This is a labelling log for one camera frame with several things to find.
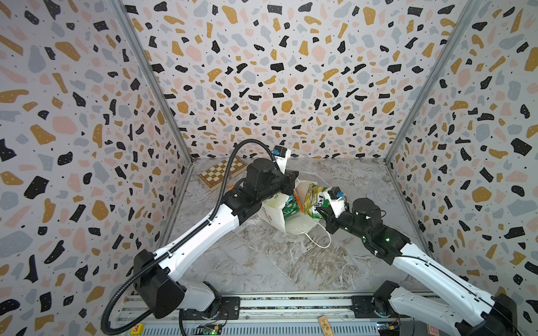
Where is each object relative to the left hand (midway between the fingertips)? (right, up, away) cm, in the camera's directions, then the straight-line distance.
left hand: (302, 172), depth 69 cm
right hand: (+7, -12, +4) cm, 14 cm away
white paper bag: (-10, -14, +9) cm, 19 cm away
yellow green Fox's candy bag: (+5, -9, +6) cm, 12 cm away
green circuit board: (-31, -54, +1) cm, 62 cm away
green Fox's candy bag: (-3, -14, +21) cm, 25 cm away
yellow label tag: (-54, -52, 0) cm, 75 cm away
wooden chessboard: (-42, -2, +41) cm, 59 cm away
